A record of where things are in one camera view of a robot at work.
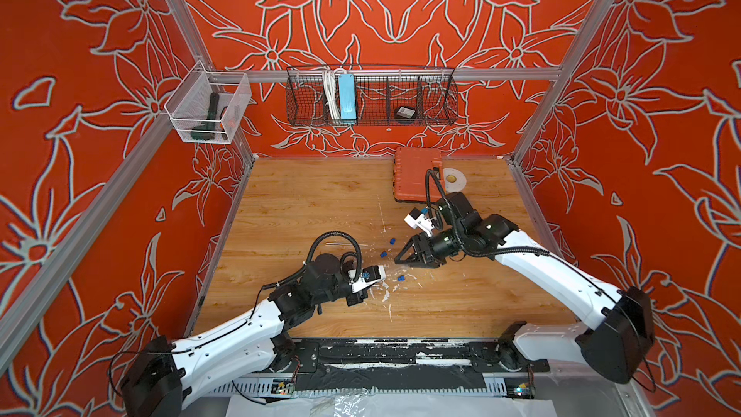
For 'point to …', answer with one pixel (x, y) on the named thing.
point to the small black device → (405, 113)
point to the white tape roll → (454, 180)
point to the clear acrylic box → (206, 106)
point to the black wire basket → (381, 96)
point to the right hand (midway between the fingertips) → (398, 263)
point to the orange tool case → (411, 165)
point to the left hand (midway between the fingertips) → (379, 271)
